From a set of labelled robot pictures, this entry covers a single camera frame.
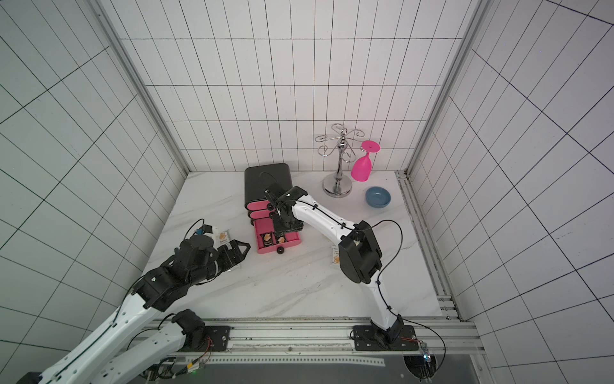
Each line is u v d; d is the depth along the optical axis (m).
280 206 0.63
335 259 0.90
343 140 0.92
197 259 0.53
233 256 0.64
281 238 0.93
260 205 0.89
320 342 0.73
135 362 0.52
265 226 0.97
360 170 0.97
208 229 0.67
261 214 0.92
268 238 0.94
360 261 0.51
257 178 0.98
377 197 1.09
